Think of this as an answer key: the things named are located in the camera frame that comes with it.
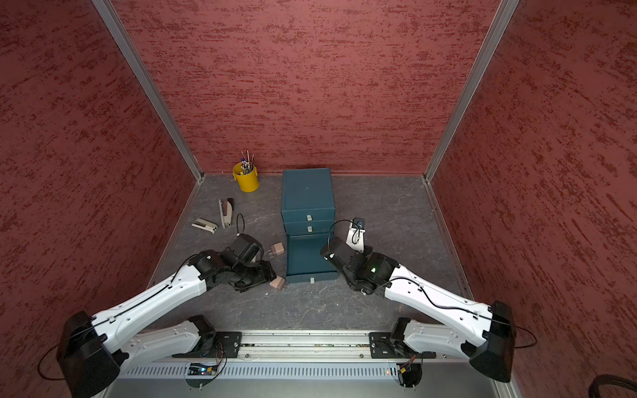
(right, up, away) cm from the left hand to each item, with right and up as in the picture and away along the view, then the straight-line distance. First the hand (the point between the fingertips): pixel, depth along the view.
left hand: (267, 285), depth 77 cm
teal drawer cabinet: (+13, +24, +6) cm, 28 cm away
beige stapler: (-25, +23, +29) cm, 44 cm away
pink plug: (0, +8, +16) cm, 18 cm away
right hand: (+25, +11, -2) cm, 27 cm away
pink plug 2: (+2, -1, +6) cm, 6 cm away
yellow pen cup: (-17, +35, +33) cm, 51 cm away
